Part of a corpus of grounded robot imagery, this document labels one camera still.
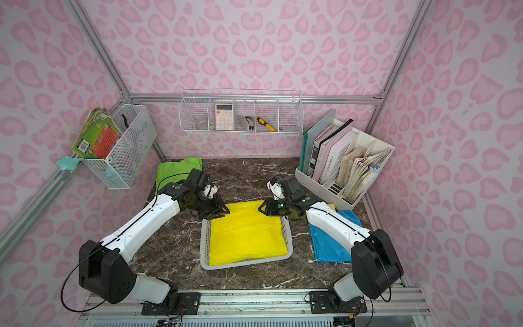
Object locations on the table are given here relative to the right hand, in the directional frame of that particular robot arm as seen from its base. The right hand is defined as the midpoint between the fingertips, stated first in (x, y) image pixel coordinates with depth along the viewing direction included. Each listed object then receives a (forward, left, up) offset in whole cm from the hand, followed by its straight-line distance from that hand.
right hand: (261, 209), depth 82 cm
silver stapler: (+40, +9, +12) cm, 43 cm away
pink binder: (+22, -27, +14) cm, 38 cm away
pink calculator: (+40, +18, +16) cm, 46 cm away
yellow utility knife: (+39, -1, +11) cm, 41 cm away
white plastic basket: (-15, +21, -4) cm, 26 cm away
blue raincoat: (-11, -27, -13) cm, 32 cm away
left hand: (-1, +13, +2) cm, 13 cm away
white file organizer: (+25, -37, +1) cm, 44 cm away
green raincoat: (+29, +52, -12) cm, 61 cm away
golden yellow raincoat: (-8, +6, -6) cm, 12 cm away
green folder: (+27, -20, +15) cm, 37 cm away
